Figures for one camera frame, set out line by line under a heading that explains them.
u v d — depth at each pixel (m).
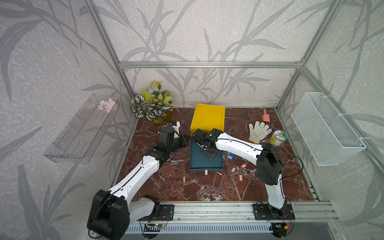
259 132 1.06
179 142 0.71
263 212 0.73
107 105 0.77
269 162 0.48
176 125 0.74
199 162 0.86
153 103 0.87
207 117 0.86
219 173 0.87
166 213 0.73
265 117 1.12
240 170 0.89
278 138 0.93
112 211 0.39
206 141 0.62
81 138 0.69
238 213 0.75
